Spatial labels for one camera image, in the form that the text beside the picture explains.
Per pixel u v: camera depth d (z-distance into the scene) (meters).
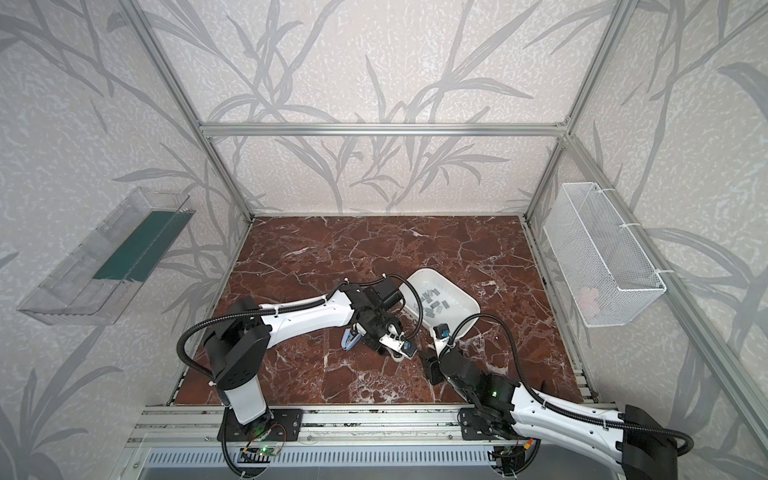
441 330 0.71
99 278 0.64
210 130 0.94
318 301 0.56
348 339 0.86
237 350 0.46
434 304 0.94
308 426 0.75
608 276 0.61
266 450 0.71
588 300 0.73
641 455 0.43
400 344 0.70
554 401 0.53
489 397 0.60
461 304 0.95
